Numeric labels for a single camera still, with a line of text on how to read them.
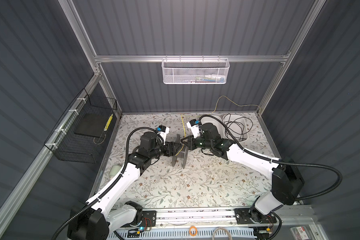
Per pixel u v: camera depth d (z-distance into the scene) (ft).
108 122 2.58
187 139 2.45
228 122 3.78
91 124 2.47
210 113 3.94
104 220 1.32
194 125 2.34
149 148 1.94
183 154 2.53
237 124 3.69
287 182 1.44
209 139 2.10
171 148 2.23
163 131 2.27
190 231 2.32
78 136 2.36
